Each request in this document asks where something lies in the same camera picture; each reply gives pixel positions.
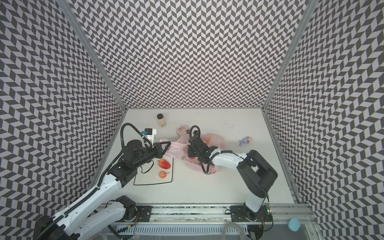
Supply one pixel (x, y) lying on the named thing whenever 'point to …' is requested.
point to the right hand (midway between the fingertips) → (191, 152)
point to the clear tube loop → (235, 224)
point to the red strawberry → (164, 164)
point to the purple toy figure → (245, 140)
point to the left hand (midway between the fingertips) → (171, 144)
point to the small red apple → (162, 174)
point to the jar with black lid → (161, 122)
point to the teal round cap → (294, 224)
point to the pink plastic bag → (179, 147)
